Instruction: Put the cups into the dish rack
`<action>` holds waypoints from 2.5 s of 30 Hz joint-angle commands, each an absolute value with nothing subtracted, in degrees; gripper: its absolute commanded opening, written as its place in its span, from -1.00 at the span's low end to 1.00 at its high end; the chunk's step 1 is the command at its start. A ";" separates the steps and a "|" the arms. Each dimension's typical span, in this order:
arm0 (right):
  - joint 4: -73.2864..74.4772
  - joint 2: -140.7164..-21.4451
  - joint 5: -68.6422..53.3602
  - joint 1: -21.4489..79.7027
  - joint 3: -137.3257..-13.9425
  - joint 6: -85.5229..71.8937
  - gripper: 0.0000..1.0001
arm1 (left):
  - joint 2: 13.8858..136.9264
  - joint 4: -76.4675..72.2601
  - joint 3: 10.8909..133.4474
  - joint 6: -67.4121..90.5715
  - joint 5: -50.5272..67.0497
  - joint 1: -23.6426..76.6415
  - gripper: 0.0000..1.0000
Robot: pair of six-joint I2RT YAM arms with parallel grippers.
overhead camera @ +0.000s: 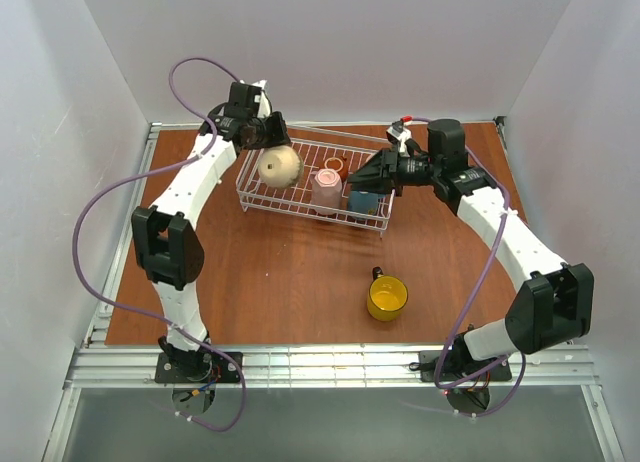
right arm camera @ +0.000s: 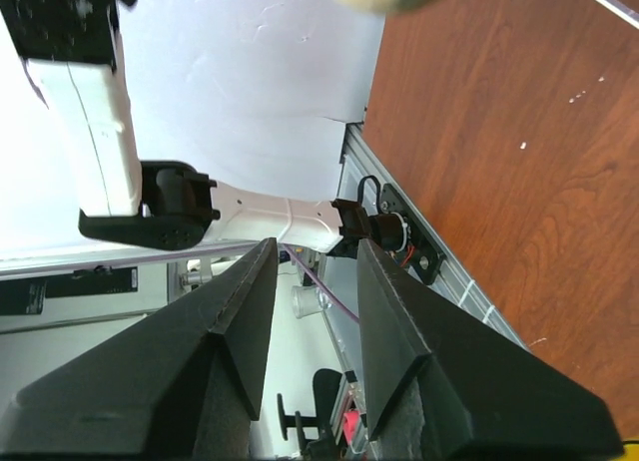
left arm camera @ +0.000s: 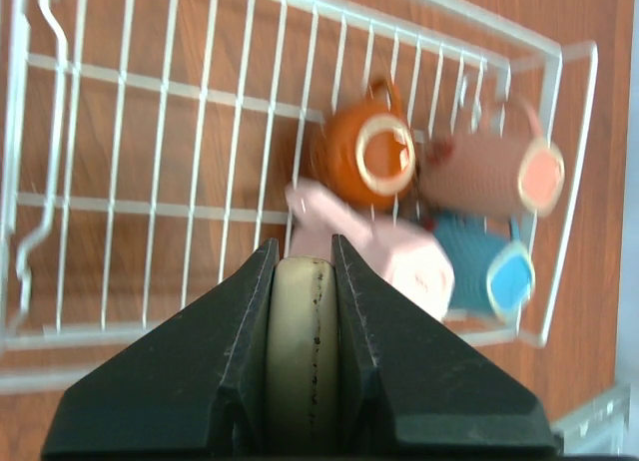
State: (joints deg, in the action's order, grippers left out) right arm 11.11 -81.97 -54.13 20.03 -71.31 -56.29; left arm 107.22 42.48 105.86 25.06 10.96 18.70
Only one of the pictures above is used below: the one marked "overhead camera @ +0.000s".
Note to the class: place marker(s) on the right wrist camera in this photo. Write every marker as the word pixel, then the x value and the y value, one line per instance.
pixel 398 134

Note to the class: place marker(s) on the white wire dish rack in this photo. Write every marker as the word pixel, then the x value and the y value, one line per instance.
pixel 314 145

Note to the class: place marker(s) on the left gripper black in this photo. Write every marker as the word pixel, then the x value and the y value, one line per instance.
pixel 275 132

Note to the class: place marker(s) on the beige round mug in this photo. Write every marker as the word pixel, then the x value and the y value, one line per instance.
pixel 280 167

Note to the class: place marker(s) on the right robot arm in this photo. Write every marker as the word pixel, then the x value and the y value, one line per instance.
pixel 554 299

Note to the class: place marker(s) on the dark brown glazed mug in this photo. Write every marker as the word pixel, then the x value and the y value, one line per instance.
pixel 339 165

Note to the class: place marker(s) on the yellow enamel mug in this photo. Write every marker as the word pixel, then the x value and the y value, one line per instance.
pixel 387 296

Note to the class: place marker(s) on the blue floral mug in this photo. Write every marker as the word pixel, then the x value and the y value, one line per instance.
pixel 364 206

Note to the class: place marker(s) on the white mug pink handle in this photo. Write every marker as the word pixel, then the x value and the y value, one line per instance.
pixel 326 192

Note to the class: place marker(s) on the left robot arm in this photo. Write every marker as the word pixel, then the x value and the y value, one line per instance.
pixel 166 245

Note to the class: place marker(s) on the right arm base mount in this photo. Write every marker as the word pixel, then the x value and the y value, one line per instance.
pixel 471 396

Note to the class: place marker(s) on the aluminium front rail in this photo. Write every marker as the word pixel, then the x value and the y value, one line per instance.
pixel 318 366

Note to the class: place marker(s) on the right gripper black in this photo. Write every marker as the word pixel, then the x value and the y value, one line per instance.
pixel 390 167

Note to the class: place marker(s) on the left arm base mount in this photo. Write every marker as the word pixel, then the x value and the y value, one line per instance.
pixel 194 376

